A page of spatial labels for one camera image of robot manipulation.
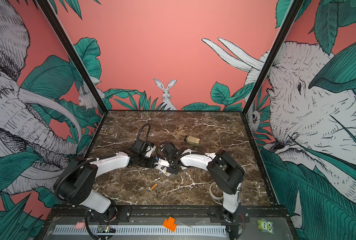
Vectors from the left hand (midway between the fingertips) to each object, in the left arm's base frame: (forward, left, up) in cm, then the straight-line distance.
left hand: (156, 161), depth 90 cm
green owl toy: (-35, -55, 0) cm, 65 cm away
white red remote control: (-4, -4, -1) cm, 6 cm away
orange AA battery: (-14, +1, -3) cm, 14 cm away
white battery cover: (-4, -16, -2) cm, 17 cm away
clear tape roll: (-18, -34, -3) cm, 39 cm away
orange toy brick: (-32, -9, 0) cm, 33 cm away
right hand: (-2, -7, -1) cm, 8 cm away
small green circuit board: (-33, +21, -2) cm, 39 cm away
